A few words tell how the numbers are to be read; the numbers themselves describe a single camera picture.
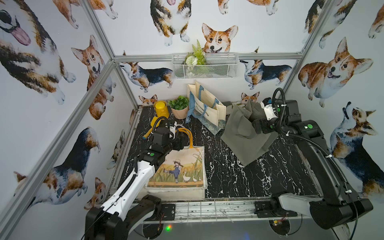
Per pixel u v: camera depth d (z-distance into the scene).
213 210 0.76
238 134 0.86
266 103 0.62
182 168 0.86
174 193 0.78
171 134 0.63
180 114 1.06
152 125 1.10
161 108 1.07
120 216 0.39
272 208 0.68
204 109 0.91
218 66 0.93
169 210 0.74
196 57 0.82
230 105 1.25
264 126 0.64
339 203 0.37
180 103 1.03
